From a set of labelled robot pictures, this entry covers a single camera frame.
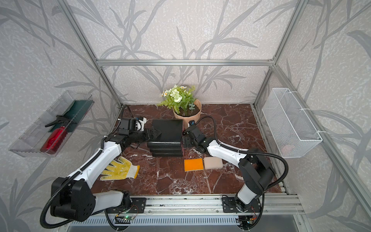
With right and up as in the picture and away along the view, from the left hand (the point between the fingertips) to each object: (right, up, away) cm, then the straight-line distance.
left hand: (157, 134), depth 82 cm
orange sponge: (+21, -20, +5) cm, 29 cm away
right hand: (+17, -3, +6) cm, 18 cm away
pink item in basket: (+67, -6, -11) cm, 68 cm away
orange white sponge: (+33, -18, +5) cm, 38 cm away
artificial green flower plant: (+13, +21, +1) cm, 24 cm away
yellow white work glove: (-24, -22, +2) cm, 33 cm away
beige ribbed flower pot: (+17, +12, +14) cm, 25 cm away
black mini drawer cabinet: (+8, -5, -4) cm, 10 cm away
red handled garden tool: (-36, 0, -24) cm, 43 cm away
